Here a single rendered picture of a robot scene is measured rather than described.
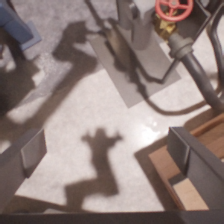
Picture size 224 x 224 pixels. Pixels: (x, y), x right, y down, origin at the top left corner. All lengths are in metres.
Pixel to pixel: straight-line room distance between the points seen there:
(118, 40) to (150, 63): 0.21
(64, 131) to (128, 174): 0.38
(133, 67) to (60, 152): 0.57
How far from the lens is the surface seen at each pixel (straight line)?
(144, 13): 0.45
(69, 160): 0.87
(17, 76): 1.04
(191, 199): 0.38
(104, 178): 0.84
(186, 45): 0.42
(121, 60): 0.88
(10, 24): 0.99
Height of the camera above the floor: 0.81
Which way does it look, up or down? 81 degrees down
